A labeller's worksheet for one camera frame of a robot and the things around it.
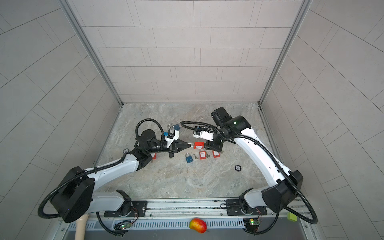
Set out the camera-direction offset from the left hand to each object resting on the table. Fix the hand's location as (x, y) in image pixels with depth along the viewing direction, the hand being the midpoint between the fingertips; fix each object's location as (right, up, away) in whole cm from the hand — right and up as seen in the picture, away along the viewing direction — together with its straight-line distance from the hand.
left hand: (191, 146), depth 69 cm
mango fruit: (+3, -33, -5) cm, 33 cm away
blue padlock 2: (-12, +6, +32) cm, 35 cm away
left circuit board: (-30, -33, -4) cm, 45 cm away
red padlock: (+3, +1, -2) cm, 4 cm away
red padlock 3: (+14, -9, +19) cm, 25 cm away
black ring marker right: (+26, -16, +16) cm, 34 cm away
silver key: (+1, -11, +20) cm, 23 cm away
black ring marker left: (-42, -7, +22) cm, 47 cm away
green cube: (+45, -31, -2) cm, 55 cm away
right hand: (+7, +1, +3) cm, 8 cm away
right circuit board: (+28, -36, -1) cm, 45 cm away
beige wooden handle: (-48, -34, -5) cm, 59 cm away
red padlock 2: (+6, -9, +20) cm, 23 cm away
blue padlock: (-2, -11, +18) cm, 21 cm away
